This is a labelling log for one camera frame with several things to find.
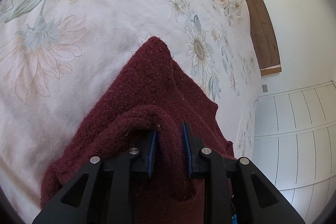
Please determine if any right wall switch plate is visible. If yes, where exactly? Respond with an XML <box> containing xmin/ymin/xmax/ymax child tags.
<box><xmin>262</xmin><ymin>85</ymin><xmax>268</xmax><ymax>93</ymax></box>

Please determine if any floral cream duvet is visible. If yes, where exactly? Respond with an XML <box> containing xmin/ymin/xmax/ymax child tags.
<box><xmin>1</xmin><ymin>0</ymin><xmax>260</xmax><ymax>223</ymax></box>

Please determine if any wooden headboard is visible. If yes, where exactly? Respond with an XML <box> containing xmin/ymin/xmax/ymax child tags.
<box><xmin>246</xmin><ymin>0</ymin><xmax>282</xmax><ymax>76</ymax></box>

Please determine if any dark red knitted sweater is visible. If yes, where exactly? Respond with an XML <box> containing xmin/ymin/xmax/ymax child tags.
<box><xmin>41</xmin><ymin>37</ymin><xmax>234</xmax><ymax>223</ymax></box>

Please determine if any white fitted wardrobe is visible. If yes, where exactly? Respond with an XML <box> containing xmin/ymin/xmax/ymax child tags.
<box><xmin>253</xmin><ymin>81</ymin><xmax>335</xmax><ymax>222</ymax></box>

